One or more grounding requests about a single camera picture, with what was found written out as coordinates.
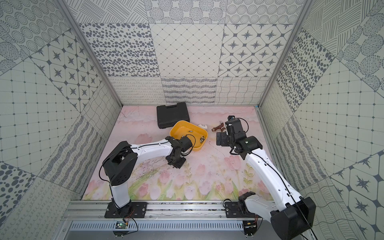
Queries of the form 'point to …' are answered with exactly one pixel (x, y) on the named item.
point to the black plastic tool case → (168, 116)
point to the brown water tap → (220, 126)
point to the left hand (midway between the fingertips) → (179, 162)
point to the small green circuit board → (120, 224)
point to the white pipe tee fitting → (203, 126)
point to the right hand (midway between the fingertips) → (227, 138)
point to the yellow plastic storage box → (198, 134)
